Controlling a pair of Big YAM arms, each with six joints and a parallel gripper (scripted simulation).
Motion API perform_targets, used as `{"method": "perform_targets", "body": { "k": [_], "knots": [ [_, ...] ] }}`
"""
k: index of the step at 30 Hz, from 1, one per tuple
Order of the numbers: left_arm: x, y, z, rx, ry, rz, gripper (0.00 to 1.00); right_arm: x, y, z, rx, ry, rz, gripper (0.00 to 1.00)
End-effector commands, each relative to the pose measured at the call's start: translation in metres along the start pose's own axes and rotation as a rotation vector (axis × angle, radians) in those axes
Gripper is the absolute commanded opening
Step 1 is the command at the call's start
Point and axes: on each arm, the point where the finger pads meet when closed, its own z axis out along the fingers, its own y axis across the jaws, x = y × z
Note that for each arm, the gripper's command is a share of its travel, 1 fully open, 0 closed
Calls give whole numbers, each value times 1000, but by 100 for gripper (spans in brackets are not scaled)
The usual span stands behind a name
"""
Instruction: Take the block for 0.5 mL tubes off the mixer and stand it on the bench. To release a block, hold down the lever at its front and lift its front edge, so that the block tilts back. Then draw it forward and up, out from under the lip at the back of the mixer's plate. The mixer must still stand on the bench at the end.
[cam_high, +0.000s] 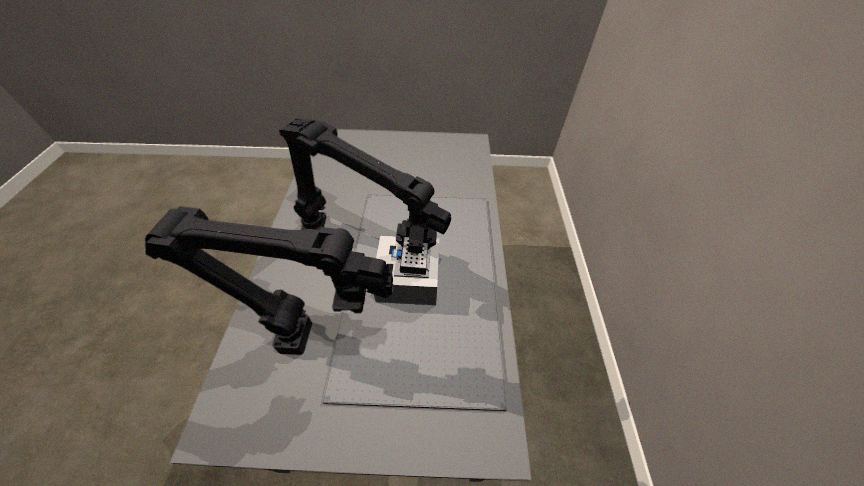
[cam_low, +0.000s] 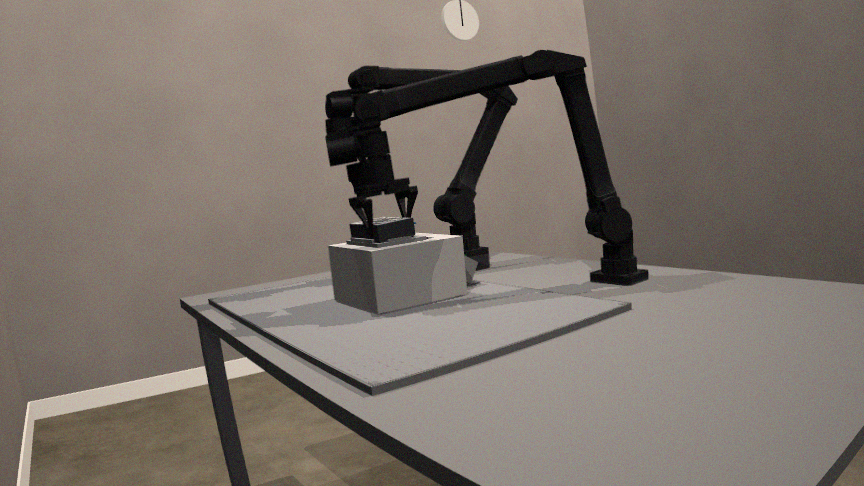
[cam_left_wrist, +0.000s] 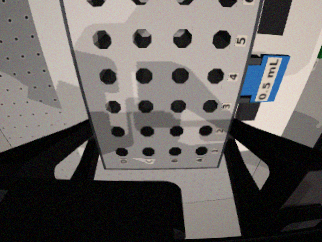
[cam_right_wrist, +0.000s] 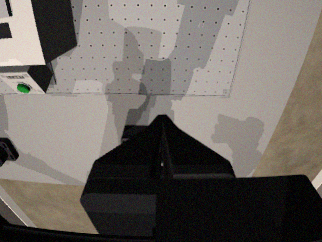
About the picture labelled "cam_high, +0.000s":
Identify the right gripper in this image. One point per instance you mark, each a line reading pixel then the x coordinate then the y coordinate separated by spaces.
pixel 340 302

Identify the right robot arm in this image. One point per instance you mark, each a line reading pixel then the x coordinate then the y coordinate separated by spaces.
pixel 278 311

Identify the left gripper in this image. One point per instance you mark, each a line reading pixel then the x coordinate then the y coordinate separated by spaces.
pixel 401 233

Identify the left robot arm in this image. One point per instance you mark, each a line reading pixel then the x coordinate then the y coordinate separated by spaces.
pixel 315 137

